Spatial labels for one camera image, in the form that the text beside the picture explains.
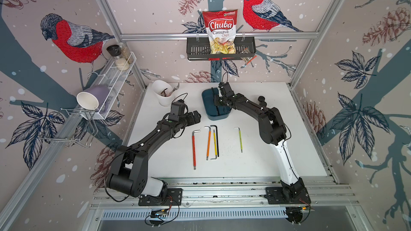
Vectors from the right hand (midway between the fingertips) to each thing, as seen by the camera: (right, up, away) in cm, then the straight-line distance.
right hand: (214, 99), depth 105 cm
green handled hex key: (+15, -23, -12) cm, 30 cm away
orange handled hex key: (-3, -26, -13) cm, 29 cm away
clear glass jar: (-48, +23, -18) cm, 56 cm away
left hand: (-10, -8, -16) cm, 20 cm away
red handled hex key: (-12, -27, -15) cm, 34 cm away
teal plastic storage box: (-4, -2, +8) cm, 10 cm away
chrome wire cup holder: (-54, -10, -44) cm, 71 cm away
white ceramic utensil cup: (-33, +5, -1) cm, 34 cm away
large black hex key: (+2, -24, -12) cm, 27 cm away
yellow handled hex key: (0, -27, -15) cm, 31 cm away
